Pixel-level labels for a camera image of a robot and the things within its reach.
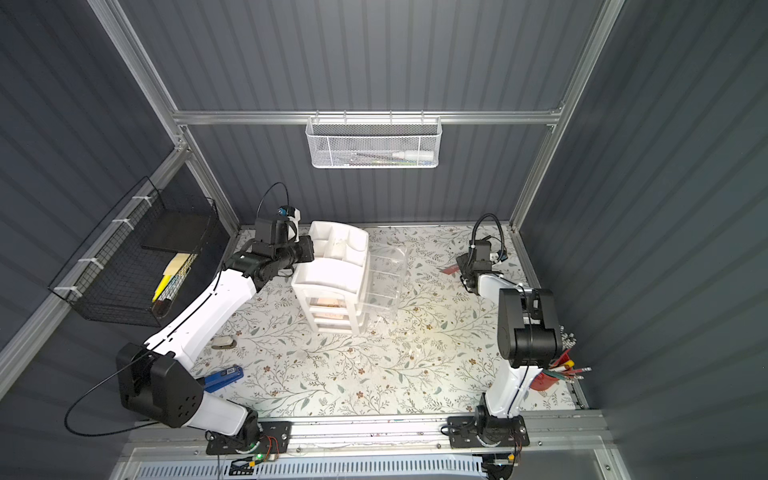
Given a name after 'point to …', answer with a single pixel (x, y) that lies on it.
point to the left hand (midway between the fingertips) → (317, 245)
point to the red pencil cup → (561, 368)
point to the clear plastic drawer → (387, 269)
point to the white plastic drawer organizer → (332, 279)
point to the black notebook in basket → (178, 231)
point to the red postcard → (451, 270)
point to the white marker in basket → (413, 154)
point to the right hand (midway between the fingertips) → (468, 257)
